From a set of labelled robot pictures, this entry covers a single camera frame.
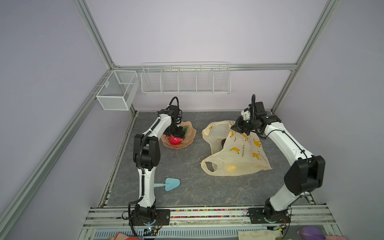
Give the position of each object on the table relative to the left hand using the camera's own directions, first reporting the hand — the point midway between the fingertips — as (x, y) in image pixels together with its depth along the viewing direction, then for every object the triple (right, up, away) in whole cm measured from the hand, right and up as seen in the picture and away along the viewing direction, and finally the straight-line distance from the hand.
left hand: (177, 136), depth 96 cm
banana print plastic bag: (+33, -8, -15) cm, 37 cm away
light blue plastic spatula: (-3, -26, -12) cm, 29 cm away
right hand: (+32, +6, -12) cm, 35 cm away
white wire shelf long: (+6, +38, +1) cm, 39 cm away
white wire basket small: (-40, +30, +3) cm, 50 cm away
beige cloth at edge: (+41, -44, -28) cm, 66 cm away
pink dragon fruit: (-1, -3, -2) cm, 4 cm away
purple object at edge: (+67, -44, -26) cm, 84 cm away
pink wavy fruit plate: (+6, -3, +4) cm, 8 cm away
